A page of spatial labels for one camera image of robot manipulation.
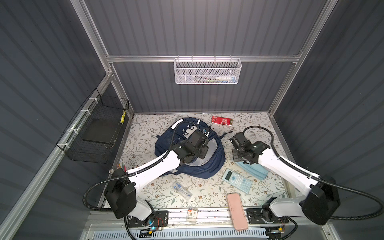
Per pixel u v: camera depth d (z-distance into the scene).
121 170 0.44
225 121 1.15
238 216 0.76
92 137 0.68
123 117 0.83
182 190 0.82
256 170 0.82
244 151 0.61
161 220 0.72
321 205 0.41
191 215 0.72
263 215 0.68
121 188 0.41
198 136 0.61
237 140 0.64
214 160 0.85
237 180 0.84
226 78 0.89
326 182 0.41
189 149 0.60
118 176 0.44
